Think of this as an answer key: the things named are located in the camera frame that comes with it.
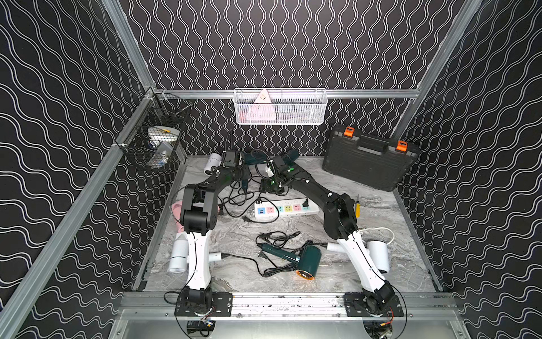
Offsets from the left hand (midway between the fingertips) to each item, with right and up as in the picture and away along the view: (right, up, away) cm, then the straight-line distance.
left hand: (245, 168), depth 106 cm
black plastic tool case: (+57, +2, -13) cm, 58 cm away
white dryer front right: (+55, -33, -24) cm, 68 cm away
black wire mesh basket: (-31, +11, -26) cm, 42 cm away
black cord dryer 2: (+2, -24, -11) cm, 26 cm away
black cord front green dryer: (+17, -31, -18) cm, 40 cm away
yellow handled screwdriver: (+53, -20, -7) cm, 57 cm away
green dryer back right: (+24, +6, +9) cm, 26 cm away
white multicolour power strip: (+14, -19, -10) cm, 26 cm away
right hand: (+9, -11, -4) cm, 15 cm away
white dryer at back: (-17, +5, +6) cm, 19 cm away
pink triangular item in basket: (+9, +24, -15) cm, 30 cm away
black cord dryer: (+29, -17, -9) cm, 35 cm away
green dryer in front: (+28, -37, -24) cm, 52 cm away
